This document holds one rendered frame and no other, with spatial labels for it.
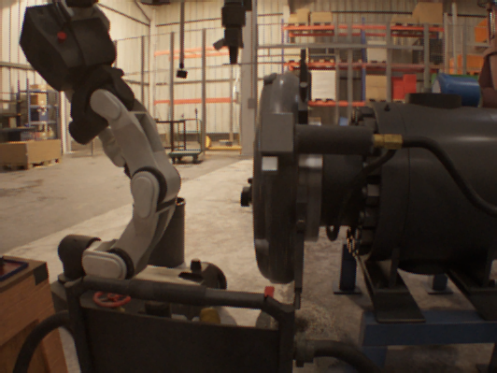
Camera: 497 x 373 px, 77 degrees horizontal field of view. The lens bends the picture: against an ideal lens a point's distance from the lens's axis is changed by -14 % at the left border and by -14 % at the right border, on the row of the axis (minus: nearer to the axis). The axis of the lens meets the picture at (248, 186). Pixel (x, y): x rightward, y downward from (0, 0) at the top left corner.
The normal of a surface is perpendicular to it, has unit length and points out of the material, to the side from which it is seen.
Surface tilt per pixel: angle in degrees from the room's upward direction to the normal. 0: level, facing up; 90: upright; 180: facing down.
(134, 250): 90
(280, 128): 68
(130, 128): 114
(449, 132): 48
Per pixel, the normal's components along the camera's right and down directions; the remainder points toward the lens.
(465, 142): -0.12, -0.42
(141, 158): -0.25, 0.17
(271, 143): -0.14, -0.22
